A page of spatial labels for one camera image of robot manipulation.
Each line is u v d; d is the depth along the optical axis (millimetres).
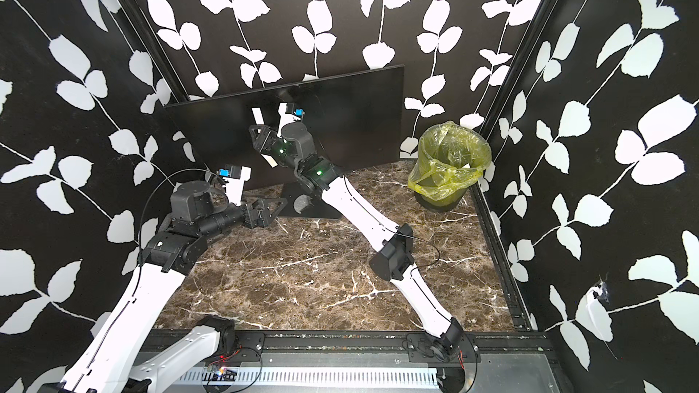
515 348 755
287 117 661
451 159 1014
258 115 701
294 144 557
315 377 701
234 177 583
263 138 638
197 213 507
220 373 701
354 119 1470
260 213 592
